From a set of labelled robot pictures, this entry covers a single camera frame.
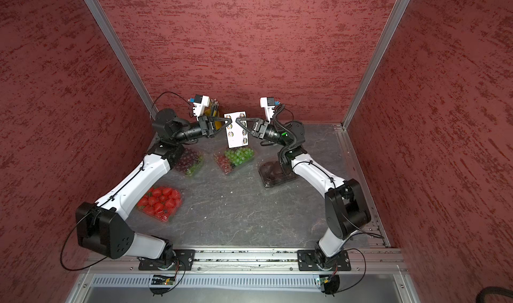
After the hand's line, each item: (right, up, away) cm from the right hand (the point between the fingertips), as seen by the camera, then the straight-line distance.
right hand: (236, 125), depth 65 cm
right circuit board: (+33, -57, +5) cm, 66 cm away
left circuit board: (-29, -57, +8) cm, 65 cm away
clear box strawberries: (-35, -32, +18) cm, 51 cm away
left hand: (-2, 0, 0) cm, 2 cm away
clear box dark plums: (+13, -21, +31) cm, 39 cm away
